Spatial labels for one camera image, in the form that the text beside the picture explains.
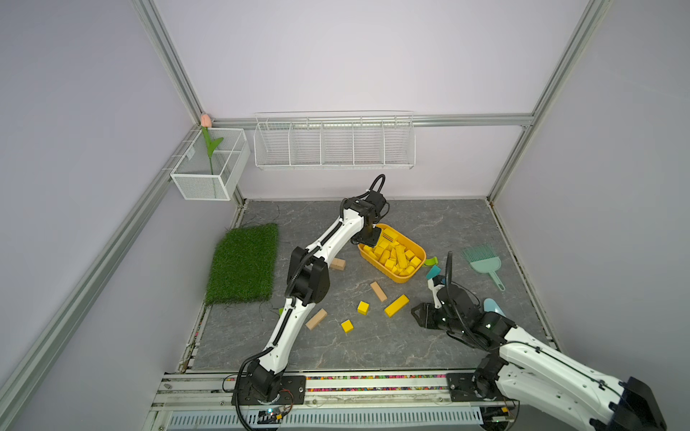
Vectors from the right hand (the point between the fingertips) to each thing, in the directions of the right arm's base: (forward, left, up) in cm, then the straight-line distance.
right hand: (416, 309), depth 81 cm
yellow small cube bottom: (-3, +21, -7) cm, 22 cm away
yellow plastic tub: (+22, +3, -5) cm, 23 cm away
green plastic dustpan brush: (+22, -30, -7) cm, 38 cm away
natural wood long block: (-1, +32, -7) cm, 32 cm away
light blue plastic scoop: (+3, -26, -5) cm, 27 cm away
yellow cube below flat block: (+2, +16, -5) cm, 17 cm away
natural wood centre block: (+9, +10, -6) cm, 15 cm away
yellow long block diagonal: (+4, +4, -7) cm, 9 cm away
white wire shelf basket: (+57, +24, +22) cm, 66 cm away
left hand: (+25, +13, +1) cm, 28 cm away
